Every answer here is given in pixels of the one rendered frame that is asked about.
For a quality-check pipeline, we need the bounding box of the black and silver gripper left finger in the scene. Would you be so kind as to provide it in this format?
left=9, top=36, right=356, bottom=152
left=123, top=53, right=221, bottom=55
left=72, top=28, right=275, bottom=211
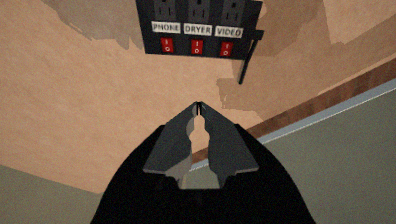
left=90, top=101, right=199, bottom=224

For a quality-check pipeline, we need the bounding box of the black power strip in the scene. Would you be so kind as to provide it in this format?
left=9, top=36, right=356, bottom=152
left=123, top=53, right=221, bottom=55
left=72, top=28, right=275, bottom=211
left=135, top=0, right=265, bottom=85

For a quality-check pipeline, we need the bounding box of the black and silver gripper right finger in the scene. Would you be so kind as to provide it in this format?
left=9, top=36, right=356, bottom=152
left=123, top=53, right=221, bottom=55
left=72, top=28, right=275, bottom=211
left=199, top=101, right=316, bottom=224

